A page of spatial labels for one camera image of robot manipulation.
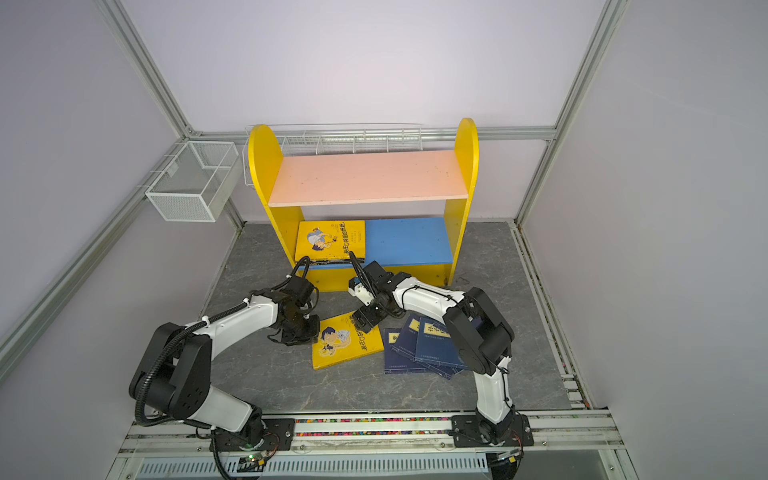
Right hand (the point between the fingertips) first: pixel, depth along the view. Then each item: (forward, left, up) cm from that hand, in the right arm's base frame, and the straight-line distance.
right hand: (368, 319), depth 91 cm
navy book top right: (-7, -20, -1) cm, 21 cm away
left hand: (-7, +15, 0) cm, 17 cm away
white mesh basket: (+38, +57, +23) cm, 72 cm away
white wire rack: (+45, +8, +34) cm, 57 cm away
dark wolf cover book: (+12, +12, +13) cm, 22 cm away
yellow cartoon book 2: (-6, +8, -2) cm, 10 cm away
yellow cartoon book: (+19, +12, +16) cm, 27 cm away
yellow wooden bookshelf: (+48, -12, +1) cm, 50 cm away
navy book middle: (-7, -12, -2) cm, 14 cm away
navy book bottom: (-12, -8, -2) cm, 15 cm away
